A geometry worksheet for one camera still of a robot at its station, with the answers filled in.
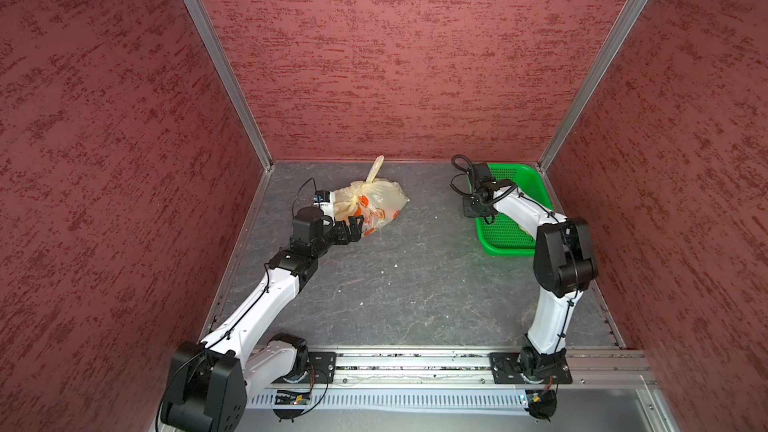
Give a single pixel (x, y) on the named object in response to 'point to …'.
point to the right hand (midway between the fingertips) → (473, 213)
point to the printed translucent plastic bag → (377, 201)
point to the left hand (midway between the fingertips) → (350, 223)
